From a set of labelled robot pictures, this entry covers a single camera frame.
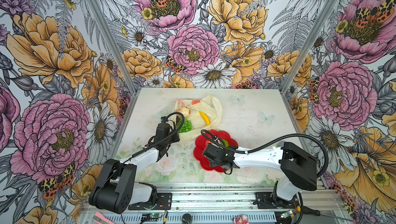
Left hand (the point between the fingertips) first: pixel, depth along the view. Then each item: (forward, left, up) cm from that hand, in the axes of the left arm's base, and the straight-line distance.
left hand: (176, 135), depth 92 cm
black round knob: (-40, -9, +6) cm, 42 cm away
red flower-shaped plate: (-4, -15, 0) cm, 16 cm away
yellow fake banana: (+14, -18, -2) cm, 22 cm away
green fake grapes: (+6, -6, -1) cm, 8 cm away
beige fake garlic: (+17, -4, +1) cm, 17 cm away
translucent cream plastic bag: (+18, -13, -5) cm, 23 cm away
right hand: (-14, -24, -3) cm, 28 cm away
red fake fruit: (-5, -18, +1) cm, 19 cm away
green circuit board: (-38, +8, -5) cm, 39 cm away
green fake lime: (-5, -29, -1) cm, 29 cm away
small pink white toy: (-41, -32, -1) cm, 52 cm away
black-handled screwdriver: (-39, -66, -2) cm, 77 cm away
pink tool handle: (-39, +30, -4) cm, 49 cm away
